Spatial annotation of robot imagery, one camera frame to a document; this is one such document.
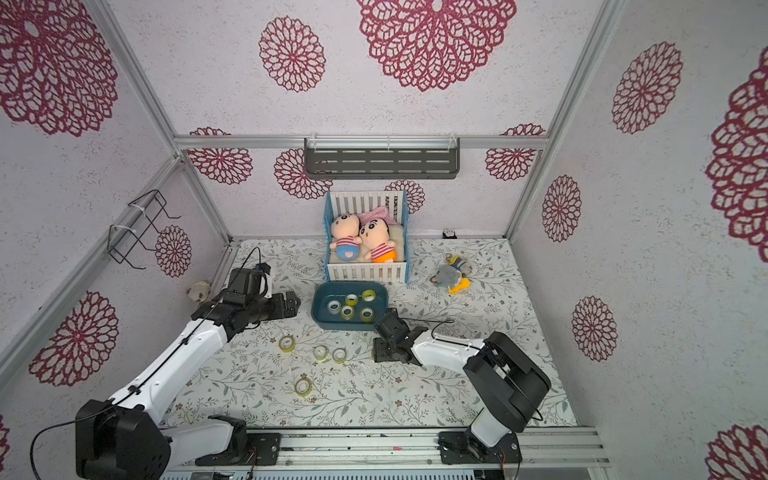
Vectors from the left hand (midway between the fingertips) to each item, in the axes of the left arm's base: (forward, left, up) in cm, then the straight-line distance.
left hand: (286, 305), depth 84 cm
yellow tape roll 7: (+5, -16, -13) cm, 21 cm away
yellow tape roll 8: (+4, -22, -13) cm, 26 cm away
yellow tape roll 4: (-18, -5, -14) cm, 23 cm away
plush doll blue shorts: (+33, -14, -3) cm, 35 cm away
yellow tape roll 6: (+11, -22, -12) cm, 27 cm away
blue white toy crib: (+43, -18, +1) cm, 46 cm away
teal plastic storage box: (+13, -12, -12) cm, 21 cm away
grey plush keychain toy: (+16, -50, -8) cm, 53 cm away
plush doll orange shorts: (+28, -24, -2) cm, 37 cm away
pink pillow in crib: (+42, -26, -3) cm, 50 cm away
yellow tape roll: (-5, +2, -14) cm, 15 cm away
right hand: (-7, -30, -15) cm, 34 cm away
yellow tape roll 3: (-9, -14, -14) cm, 22 cm away
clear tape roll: (+7, -11, -14) cm, 19 cm away
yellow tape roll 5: (+10, -17, -13) cm, 23 cm away
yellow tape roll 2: (-8, -9, -14) cm, 18 cm away
